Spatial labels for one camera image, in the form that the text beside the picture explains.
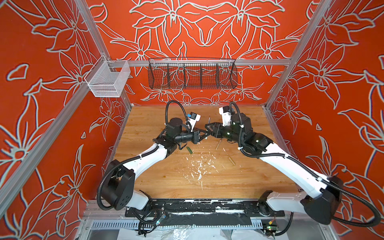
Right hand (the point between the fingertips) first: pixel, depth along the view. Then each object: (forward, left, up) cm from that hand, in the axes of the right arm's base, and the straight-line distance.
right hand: (205, 125), depth 70 cm
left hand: (-1, -2, -5) cm, 6 cm away
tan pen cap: (-7, -18, -29) cm, 35 cm away
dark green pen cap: (+3, +8, -30) cm, 31 cm away
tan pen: (+7, -11, -29) cm, 32 cm away
